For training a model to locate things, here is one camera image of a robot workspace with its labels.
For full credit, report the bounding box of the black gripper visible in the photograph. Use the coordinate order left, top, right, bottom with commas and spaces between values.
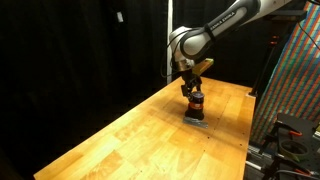
180, 67, 204, 99

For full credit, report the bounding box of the grey square coaster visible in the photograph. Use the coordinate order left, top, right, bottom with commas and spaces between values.
182, 116, 196, 126

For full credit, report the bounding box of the black tripod stand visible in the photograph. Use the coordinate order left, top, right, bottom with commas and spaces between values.
248, 9, 308, 98

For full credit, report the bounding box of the white tag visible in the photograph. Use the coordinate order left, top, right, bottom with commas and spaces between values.
116, 11, 125, 24

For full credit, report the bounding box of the black mounting plate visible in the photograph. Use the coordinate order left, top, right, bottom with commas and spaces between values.
275, 112, 320, 159

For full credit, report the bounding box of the green tape roll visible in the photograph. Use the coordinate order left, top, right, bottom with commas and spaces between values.
278, 139, 312, 163

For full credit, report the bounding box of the yellowish wrist camera block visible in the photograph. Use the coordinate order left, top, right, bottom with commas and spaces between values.
192, 57, 215, 76

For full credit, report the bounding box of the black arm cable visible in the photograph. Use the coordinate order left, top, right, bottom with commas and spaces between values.
160, 27, 188, 80

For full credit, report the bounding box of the grey duct tape strip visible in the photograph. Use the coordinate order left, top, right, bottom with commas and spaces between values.
193, 119, 210, 130

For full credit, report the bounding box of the white post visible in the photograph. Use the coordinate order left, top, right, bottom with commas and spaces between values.
166, 0, 175, 85

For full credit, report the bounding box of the aluminium rail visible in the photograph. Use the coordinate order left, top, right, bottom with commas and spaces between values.
245, 145, 278, 172

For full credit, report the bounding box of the orange clamp handle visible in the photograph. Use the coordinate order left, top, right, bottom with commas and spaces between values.
287, 129, 304, 137
292, 167, 312, 177

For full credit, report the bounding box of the thin black cable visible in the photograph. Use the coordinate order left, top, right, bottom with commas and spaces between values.
297, 19, 320, 52

